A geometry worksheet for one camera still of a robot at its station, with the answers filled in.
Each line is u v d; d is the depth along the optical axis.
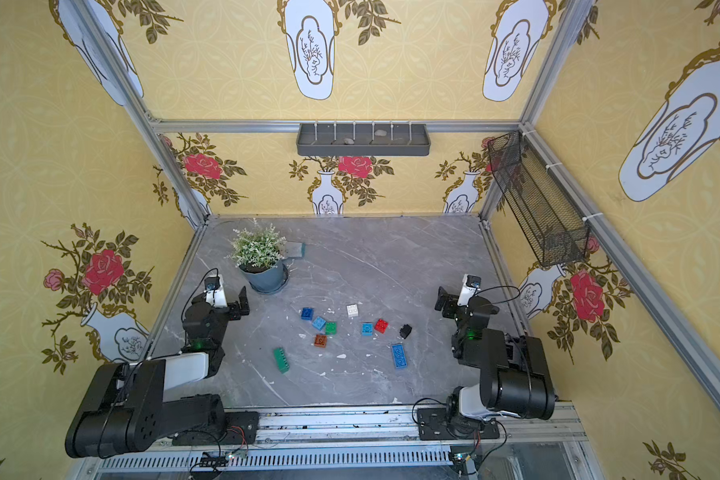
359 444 0.72
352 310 0.94
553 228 0.87
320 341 0.87
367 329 0.89
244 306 0.83
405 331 0.90
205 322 0.68
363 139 0.93
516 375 0.46
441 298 0.84
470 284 0.79
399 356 0.84
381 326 0.90
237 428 0.73
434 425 0.73
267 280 0.95
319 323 0.90
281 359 0.84
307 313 0.93
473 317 0.70
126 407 0.43
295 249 1.10
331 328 0.90
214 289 0.75
